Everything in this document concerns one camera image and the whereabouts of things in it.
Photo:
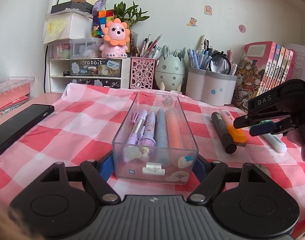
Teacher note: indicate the black pencil lead case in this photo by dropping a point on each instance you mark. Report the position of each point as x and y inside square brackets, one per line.
[241, 144]

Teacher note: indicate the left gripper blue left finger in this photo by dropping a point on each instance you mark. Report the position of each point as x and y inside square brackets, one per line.
[96, 174]

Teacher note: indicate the orange cap highlighter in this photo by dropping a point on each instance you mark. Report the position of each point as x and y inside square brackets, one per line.
[237, 134]

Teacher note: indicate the pink lion toy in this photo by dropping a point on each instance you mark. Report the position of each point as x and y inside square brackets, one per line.
[116, 36]

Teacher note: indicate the black box on top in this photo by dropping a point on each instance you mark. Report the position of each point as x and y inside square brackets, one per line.
[81, 5]

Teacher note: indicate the stack of paper documents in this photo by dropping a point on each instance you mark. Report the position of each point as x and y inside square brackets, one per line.
[297, 69]

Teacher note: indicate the yellow spine comic book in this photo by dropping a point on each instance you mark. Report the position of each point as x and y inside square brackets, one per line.
[275, 68]

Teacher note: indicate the blue highlighter pen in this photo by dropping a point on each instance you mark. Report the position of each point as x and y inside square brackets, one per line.
[161, 138]

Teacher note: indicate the pink striped comic book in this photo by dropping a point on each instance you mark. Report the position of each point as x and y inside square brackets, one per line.
[277, 68]

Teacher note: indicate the green eggshell pen holder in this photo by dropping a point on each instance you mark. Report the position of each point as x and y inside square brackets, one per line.
[170, 73]

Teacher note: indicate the peach pink highlighter pen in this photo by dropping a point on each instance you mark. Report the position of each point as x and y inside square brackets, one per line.
[173, 130]

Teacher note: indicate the green bamboo plant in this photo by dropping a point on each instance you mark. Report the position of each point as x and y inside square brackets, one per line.
[130, 15]

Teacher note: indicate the white mini drawer unit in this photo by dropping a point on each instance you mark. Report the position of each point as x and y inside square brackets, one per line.
[113, 73]

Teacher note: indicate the black magnifying glass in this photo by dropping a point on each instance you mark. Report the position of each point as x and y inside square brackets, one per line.
[220, 64]

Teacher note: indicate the purple slim gel pen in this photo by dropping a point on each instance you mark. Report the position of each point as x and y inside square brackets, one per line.
[137, 121]

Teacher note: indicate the clear plastic organizer box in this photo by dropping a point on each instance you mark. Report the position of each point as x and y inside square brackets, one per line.
[137, 162]

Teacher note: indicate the blue spine comic book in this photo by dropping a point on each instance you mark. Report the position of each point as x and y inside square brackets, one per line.
[269, 74]

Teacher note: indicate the white spine comic book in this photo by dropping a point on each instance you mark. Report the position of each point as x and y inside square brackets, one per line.
[290, 64]

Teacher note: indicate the colourful rubik cube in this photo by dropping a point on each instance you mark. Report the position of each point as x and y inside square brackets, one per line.
[100, 20]

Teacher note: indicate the grey white flower pen holder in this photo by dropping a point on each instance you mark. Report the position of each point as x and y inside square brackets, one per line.
[213, 88]

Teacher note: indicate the green cap highlighter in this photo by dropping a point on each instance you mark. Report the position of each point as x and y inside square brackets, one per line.
[275, 142]

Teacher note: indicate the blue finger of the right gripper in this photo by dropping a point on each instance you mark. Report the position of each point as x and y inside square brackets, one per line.
[262, 128]
[250, 120]

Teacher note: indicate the pink perforated pen cup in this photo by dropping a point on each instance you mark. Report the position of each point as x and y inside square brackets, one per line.
[142, 73]

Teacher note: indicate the white box with yellow note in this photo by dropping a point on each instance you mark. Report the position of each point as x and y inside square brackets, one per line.
[66, 26]

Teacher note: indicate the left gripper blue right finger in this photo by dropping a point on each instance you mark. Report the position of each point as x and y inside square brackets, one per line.
[211, 176]

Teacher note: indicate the black smartphone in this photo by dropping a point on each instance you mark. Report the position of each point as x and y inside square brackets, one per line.
[22, 122]

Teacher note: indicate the black permanent marker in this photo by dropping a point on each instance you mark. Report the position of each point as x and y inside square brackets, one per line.
[225, 137]

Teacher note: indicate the clear storage box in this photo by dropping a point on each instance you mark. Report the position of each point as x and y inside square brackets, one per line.
[81, 48]

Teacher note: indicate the red white checkered cloth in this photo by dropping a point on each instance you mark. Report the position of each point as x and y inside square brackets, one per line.
[86, 119]

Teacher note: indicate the purple cartoon cap pen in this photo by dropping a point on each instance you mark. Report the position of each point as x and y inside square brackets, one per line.
[147, 139]

